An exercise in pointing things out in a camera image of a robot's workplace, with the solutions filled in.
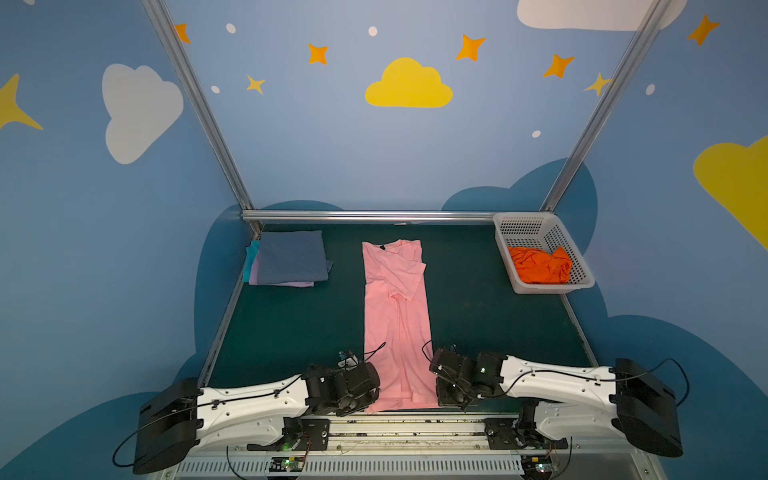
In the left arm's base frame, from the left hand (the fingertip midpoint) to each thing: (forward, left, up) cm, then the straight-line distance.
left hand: (379, 404), depth 77 cm
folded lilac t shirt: (+38, +43, +3) cm, 58 cm away
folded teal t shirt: (+51, +49, 0) cm, 71 cm away
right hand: (+2, -17, 0) cm, 17 cm away
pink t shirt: (+23, -5, -2) cm, 24 cm away
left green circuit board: (-13, +22, -2) cm, 26 cm away
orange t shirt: (+45, -55, +3) cm, 71 cm away
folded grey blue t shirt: (+46, +34, +4) cm, 58 cm away
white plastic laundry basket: (+65, -64, +1) cm, 91 cm away
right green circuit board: (-13, -39, -3) cm, 41 cm away
